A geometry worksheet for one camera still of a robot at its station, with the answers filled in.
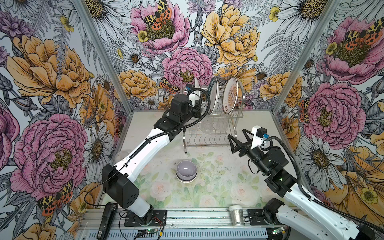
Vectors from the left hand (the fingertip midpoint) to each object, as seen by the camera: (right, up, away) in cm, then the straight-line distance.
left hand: (198, 105), depth 75 cm
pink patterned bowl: (-6, -39, +5) cm, 40 cm away
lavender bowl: (-7, -35, +10) cm, 37 cm away
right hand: (+16, -15, -6) cm, 23 cm away
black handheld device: (-44, -53, +1) cm, 69 cm away
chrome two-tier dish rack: (+11, -13, +28) cm, 33 cm away
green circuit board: (-22, -59, -4) cm, 63 cm away
